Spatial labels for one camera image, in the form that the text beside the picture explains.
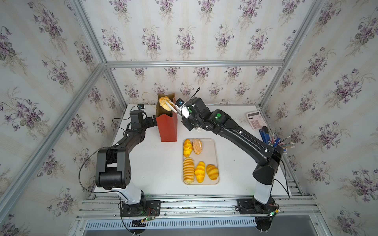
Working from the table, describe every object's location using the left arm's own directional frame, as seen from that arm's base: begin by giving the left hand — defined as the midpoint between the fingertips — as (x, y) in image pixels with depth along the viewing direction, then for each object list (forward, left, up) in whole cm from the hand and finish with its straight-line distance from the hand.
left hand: (149, 117), depth 93 cm
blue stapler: (-6, -78, -11) cm, 79 cm away
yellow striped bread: (-16, -25, -11) cm, 32 cm away
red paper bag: (-8, -12, +6) cm, 16 cm away
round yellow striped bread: (-31, -39, -11) cm, 51 cm away
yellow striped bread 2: (-31, -32, -13) cm, 46 cm away
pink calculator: (+9, -77, -12) cm, 78 cm away
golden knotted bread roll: (-4, -11, +19) cm, 22 cm away
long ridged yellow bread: (-31, -26, -11) cm, 41 cm away
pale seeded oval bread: (-16, -31, -10) cm, 36 cm away
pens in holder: (-17, -79, -3) cm, 80 cm away
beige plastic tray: (-19, -38, -15) cm, 45 cm away
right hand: (-12, -24, +15) cm, 31 cm away
